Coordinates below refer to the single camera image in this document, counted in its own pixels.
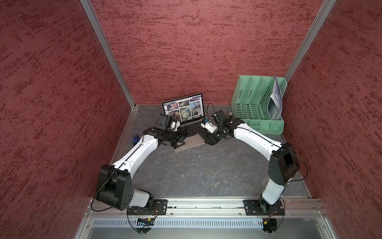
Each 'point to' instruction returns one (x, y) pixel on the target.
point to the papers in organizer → (275, 105)
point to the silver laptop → (189, 111)
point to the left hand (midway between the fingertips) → (190, 140)
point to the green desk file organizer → (257, 101)
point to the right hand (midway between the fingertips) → (209, 140)
